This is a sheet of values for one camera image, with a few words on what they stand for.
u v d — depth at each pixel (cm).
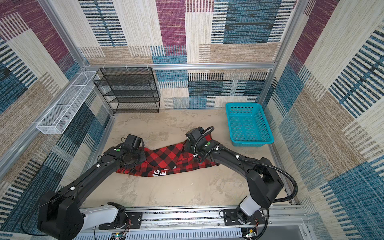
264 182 43
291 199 43
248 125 112
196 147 64
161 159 89
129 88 108
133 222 73
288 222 73
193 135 65
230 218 73
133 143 66
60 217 40
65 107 76
